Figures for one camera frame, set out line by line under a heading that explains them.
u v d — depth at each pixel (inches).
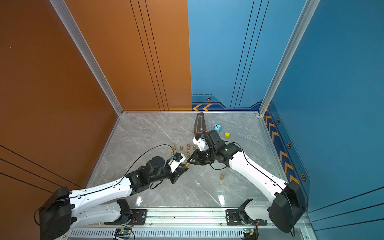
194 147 38.0
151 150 26.0
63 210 16.0
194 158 28.4
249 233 27.7
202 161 25.7
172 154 36.2
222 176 32.8
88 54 33.7
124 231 28.4
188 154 27.4
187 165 28.8
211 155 24.6
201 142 27.9
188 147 38.0
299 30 30.1
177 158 25.3
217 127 42.7
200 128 38.3
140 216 29.2
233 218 28.5
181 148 38.3
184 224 28.9
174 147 38.0
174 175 26.0
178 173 26.3
